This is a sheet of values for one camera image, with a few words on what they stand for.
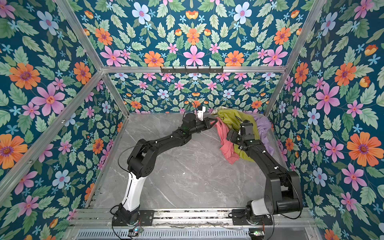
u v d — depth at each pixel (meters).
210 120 0.84
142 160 0.56
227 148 0.91
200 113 0.84
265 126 1.07
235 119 0.99
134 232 0.71
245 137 0.67
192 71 0.93
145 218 0.74
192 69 0.92
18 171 0.51
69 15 0.70
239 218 0.73
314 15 0.70
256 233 0.70
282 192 0.43
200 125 0.81
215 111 1.11
